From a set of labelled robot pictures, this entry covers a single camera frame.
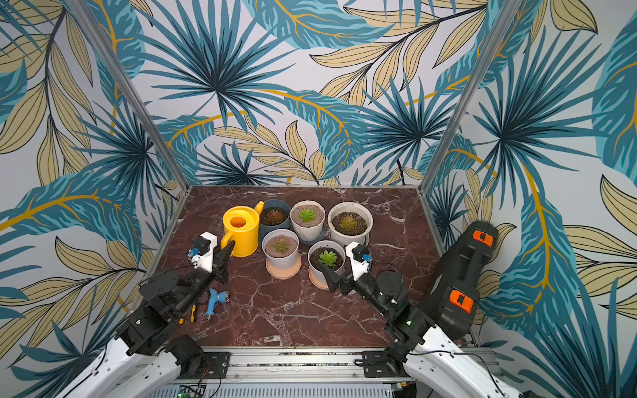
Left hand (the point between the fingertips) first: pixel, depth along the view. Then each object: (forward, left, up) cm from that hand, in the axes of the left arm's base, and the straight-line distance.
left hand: (230, 244), depth 67 cm
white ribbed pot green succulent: (+23, -19, -17) cm, 35 cm away
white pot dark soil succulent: (+8, -27, -17) cm, 33 cm away
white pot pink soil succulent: (+10, -10, -18) cm, 23 cm away
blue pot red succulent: (+24, -7, -17) cm, 30 cm away
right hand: (-1, -28, -3) cm, 29 cm away
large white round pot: (+21, -35, -17) cm, 44 cm away
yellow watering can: (+2, -4, +6) cm, 7 cm away
